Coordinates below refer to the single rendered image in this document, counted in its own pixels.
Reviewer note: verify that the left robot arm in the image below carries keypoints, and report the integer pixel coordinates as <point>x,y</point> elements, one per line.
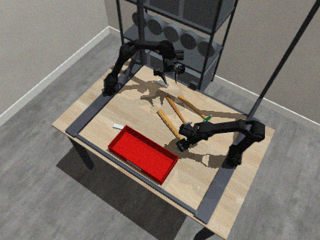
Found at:
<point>204,130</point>

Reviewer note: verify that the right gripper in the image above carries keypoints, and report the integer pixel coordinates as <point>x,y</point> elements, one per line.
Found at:
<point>161,72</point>

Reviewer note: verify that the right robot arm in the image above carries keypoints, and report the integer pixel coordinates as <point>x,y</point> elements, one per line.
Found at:
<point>165,48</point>

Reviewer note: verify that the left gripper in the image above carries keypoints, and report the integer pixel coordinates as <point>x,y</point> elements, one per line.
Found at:
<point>184,144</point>

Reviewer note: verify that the red bin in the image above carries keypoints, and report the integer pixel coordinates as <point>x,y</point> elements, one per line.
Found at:
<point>143,154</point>

